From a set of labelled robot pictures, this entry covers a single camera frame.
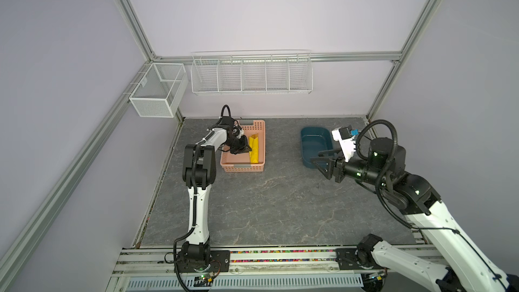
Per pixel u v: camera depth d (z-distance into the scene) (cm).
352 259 74
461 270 39
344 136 52
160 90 102
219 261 73
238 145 96
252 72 102
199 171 62
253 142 106
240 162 100
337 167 51
